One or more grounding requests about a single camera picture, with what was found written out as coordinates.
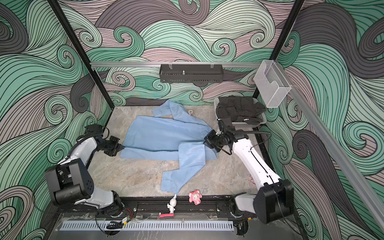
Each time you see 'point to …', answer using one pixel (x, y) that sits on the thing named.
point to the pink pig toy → (195, 196)
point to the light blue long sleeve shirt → (171, 134)
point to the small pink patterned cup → (190, 112)
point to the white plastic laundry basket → (262, 117)
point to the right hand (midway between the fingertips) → (202, 141)
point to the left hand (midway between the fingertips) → (126, 143)
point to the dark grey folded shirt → (240, 109)
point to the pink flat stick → (168, 214)
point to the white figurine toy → (172, 204)
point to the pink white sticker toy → (251, 179)
